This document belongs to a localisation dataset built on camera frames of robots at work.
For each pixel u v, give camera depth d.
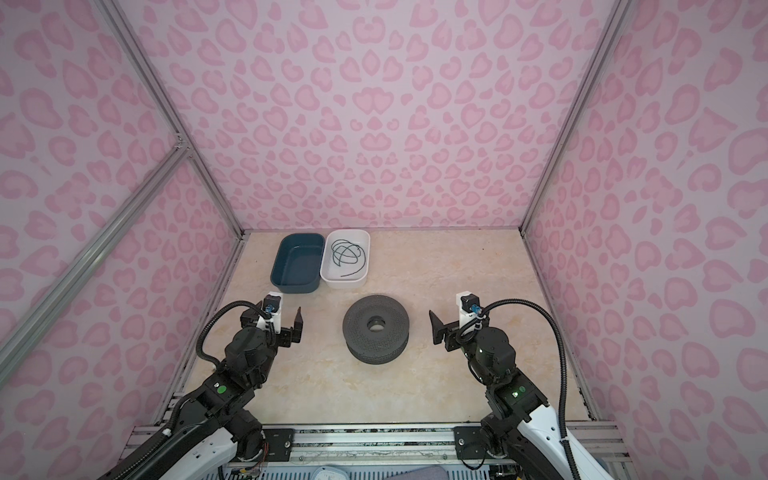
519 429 0.53
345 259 1.09
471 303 0.61
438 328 0.65
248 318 0.67
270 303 0.63
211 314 1.01
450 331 0.64
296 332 0.70
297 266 1.09
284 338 0.69
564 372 0.53
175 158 0.88
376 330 0.92
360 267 1.08
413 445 0.75
